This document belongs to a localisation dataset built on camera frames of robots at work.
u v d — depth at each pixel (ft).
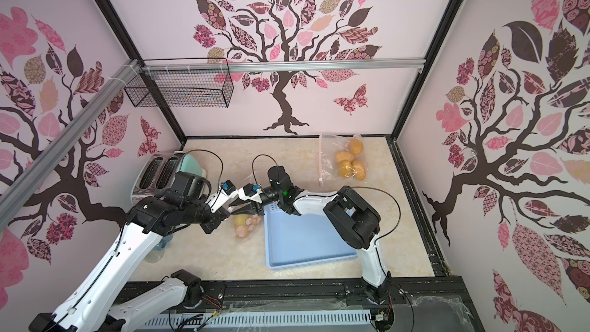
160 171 2.79
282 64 3.06
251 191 2.12
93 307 1.23
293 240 2.91
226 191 2.00
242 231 2.60
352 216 1.74
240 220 2.61
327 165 3.37
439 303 2.37
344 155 3.29
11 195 1.62
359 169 3.18
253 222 2.67
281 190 2.30
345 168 3.18
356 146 3.27
